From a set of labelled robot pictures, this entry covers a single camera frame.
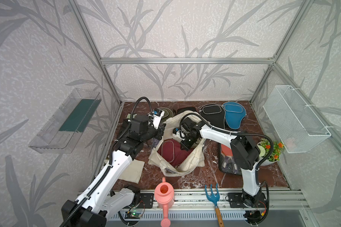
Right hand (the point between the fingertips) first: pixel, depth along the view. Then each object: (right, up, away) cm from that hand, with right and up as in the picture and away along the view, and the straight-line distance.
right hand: (181, 146), depth 90 cm
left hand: (-9, +15, -17) cm, 25 cm away
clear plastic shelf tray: (-55, +12, -27) cm, 63 cm away
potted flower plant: (+47, +3, -12) cm, 48 cm away
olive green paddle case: (-10, +21, +21) cm, 31 cm away
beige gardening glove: (-29, -14, -8) cm, 33 cm away
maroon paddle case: (-6, -2, -4) cm, 7 cm away
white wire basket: (+53, +15, -27) cm, 61 cm away
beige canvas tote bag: (+6, -1, -26) cm, 27 cm away
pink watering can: (-8, -17, -25) cm, 31 cm away
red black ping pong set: (0, +24, +22) cm, 33 cm away
